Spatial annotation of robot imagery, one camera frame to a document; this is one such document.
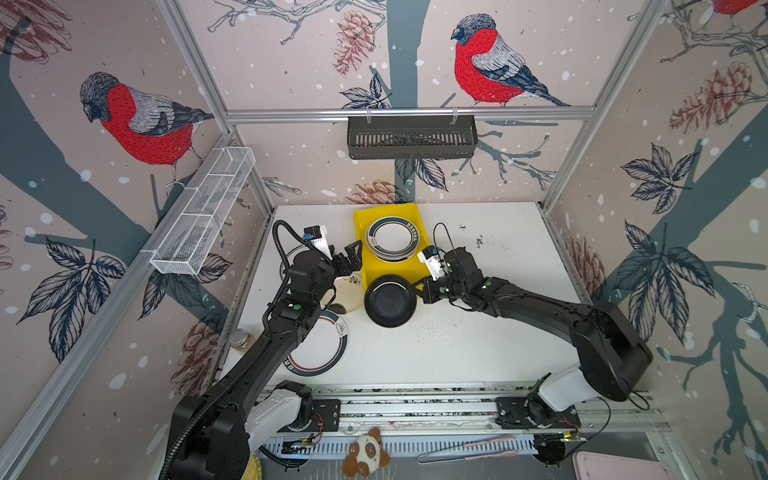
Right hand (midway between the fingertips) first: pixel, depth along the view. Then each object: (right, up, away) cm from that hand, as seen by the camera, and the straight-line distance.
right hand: (409, 289), depth 84 cm
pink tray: (+42, -36, -18) cm, 58 cm away
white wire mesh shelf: (-55, +14, -13) cm, 58 cm away
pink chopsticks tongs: (+20, -34, -17) cm, 43 cm away
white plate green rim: (-5, +14, +20) cm, 25 cm away
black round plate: (-5, -3, 0) cm, 6 cm away
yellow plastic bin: (-11, +4, +20) cm, 23 cm away
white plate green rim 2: (-25, -17, 0) cm, 30 cm away
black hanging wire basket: (+2, +50, +20) cm, 54 cm away
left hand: (-17, +14, -6) cm, 23 cm away
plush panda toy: (-11, -34, -18) cm, 40 cm away
